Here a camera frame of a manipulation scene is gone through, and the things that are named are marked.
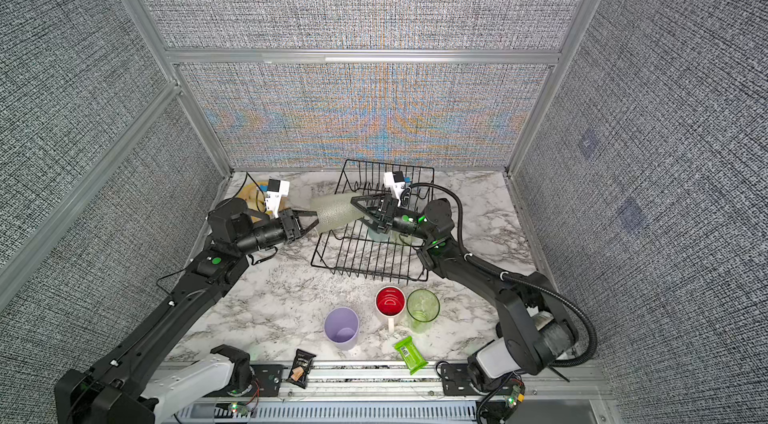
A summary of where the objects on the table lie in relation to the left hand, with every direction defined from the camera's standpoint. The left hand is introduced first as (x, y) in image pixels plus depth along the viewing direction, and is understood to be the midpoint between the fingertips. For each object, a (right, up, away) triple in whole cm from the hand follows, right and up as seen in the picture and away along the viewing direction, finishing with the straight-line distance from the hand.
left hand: (324, 217), depth 68 cm
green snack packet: (+20, -36, +8) cm, 42 cm away
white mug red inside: (+16, -25, +17) cm, 35 cm away
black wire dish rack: (+5, -12, +27) cm, 30 cm away
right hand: (+7, +2, -1) cm, 7 cm away
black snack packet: (-7, -38, +6) cm, 39 cm away
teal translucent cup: (+12, -8, +29) cm, 32 cm away
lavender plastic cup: (+2, -30, +12) cm, 32 cm away
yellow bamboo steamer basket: (-32, +5, +38) cm, 51 cm away
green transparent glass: (+23, -22, +4) cm, 32 cm away
